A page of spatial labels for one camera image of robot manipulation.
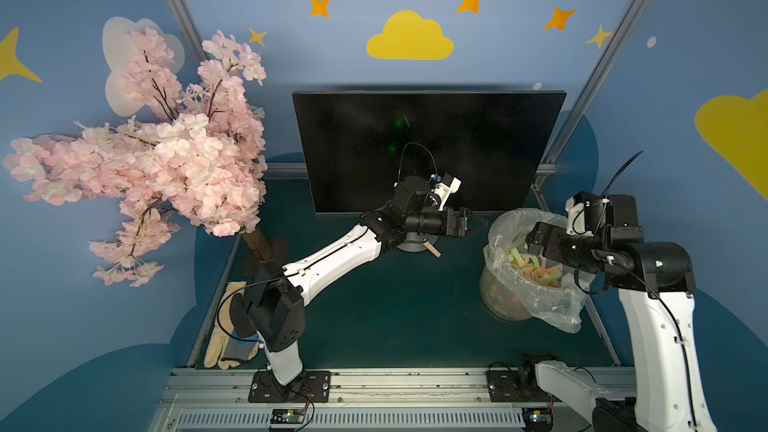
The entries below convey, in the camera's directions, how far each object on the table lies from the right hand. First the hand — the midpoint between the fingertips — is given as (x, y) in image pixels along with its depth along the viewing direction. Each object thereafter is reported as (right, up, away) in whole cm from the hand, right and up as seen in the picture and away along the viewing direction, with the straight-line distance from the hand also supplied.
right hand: (550, 239), depth 66 cm
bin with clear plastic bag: (-6, -10, 0) cm, 12 cm away
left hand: (-15, +4, +3) cm, 16 cm away
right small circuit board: (+1, -46, +8) cm, 46 cm away
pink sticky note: (-21, -7, +35) cm, 42 cm away
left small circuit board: (-61, -44, +6) cm, 76 cm away
